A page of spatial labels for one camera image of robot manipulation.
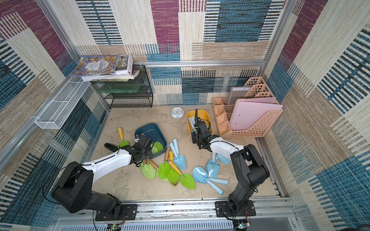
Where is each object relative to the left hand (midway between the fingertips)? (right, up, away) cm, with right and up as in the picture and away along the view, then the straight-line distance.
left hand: (147, 152), depth 91 cm
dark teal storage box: (0, +12, +14) cm, 18 cm away
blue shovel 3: (+29, +19, +16) cm, 38 cm away
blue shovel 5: (+31, -9, -8) cm, 34 cm away
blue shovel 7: (+48, -5, -1) cm, 48 cm away
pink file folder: (+62, +25, -2) cm, 67 cm away
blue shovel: (+21, -5, -1) cm, 21 cm away
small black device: (-25, +2, +5) cm, 25 cm away
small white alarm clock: (+18, +26, +23) cm, 38 cm away
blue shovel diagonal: (+27, +15, +14) cm, 34 cm away
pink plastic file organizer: (+51, +26, +14) cm, 59 cm away
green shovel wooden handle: (+2, -9, -5) cm, 11 cm away
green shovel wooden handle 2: (+7, -10, -5) cm, 13 cm away
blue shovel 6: (+41, -17, -12) cm, 46 cm away
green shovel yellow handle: (+25, -14, -8) cm, 30 cm away
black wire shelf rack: (-16, +41, +24) cm, 50 cm away
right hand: (+31, +12, +4) cm, 33 cm away
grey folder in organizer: (+61, +39, +14) cm, 74 cm away
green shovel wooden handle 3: (+12, -9, -4) cm, 16 cm away
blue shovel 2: (+17, +5, +5) cm, 19 cm away
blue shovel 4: (+40, -8, -5) cm, 41 cm away
